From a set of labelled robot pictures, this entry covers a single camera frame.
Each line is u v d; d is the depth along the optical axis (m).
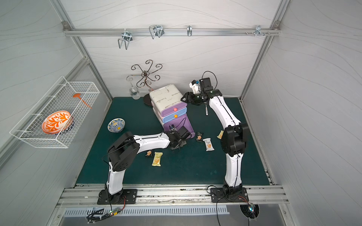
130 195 0.74
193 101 0.78
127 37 0.78
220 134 0.96
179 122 0.97
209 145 0.92
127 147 0.49
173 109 0.89
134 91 0.98
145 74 0.93
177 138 0.72
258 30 0.77
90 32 0.78
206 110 1.12
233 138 0.52
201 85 0.73
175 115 0.95
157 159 0.86
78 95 0.78
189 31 0.78
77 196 0.76
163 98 0.91
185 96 0.80
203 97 0.67
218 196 0.73
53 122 0.63
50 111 0.66
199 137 0.96
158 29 0.77
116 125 1.01
